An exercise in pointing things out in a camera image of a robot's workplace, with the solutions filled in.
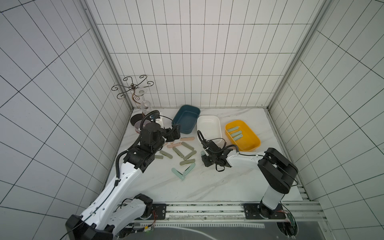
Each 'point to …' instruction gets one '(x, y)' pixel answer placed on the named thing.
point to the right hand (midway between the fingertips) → (205, 154)
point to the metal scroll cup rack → (132, 87)
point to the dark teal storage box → (186, 116)
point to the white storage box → (210, 126)
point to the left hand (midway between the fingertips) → (171, 129)
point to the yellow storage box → (249, 142)
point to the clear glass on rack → (146, 106)
